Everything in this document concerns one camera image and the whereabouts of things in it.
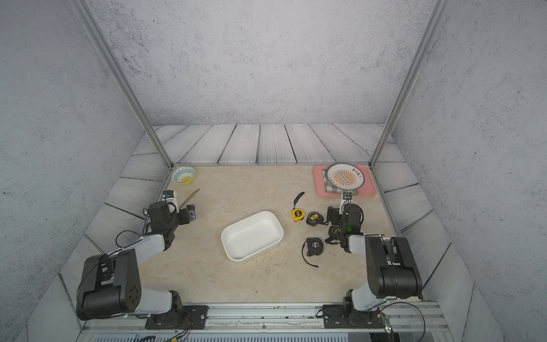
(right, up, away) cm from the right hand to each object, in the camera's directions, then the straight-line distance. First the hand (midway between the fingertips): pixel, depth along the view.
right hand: (344, 205), depth 94 cm
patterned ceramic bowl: (-79, +14, +21) cm, 83 cm away
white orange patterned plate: (+7, +13, +21) cm, 25 cm away
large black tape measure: (-14, -16, -7) cm, 22 cm away
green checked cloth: (-2, +7, +14) cm, 16 cm away
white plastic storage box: (-40, -14, -1) cm, 42 cm away
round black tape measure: (-5, -11, -3) cm, 13 cm away
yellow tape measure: (-20, -4, +5) cm, 21 cm away
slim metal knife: (-74, +3, +14) cm, 75 cm away
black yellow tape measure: (-12, -6, +2) cm, 14 cm away
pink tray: (+18, +8, +17) cm, 25 cm away
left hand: (-68, 0, -2) cm, 68 cm away
